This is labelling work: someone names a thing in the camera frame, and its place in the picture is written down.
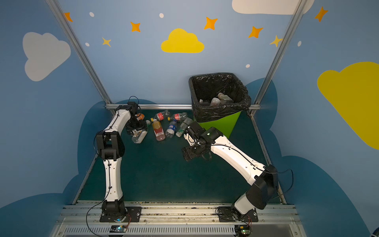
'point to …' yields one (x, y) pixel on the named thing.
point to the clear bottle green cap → (187, 121)
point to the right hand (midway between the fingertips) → (190, 153)
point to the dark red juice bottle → (158, 130)
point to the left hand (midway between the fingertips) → (141, 130)
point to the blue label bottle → (170, 132)
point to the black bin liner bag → (204, 87)
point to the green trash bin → (224, 124)
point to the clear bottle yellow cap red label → (160, 116)
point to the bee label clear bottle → (138, 135)
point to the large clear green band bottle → (222, 99)
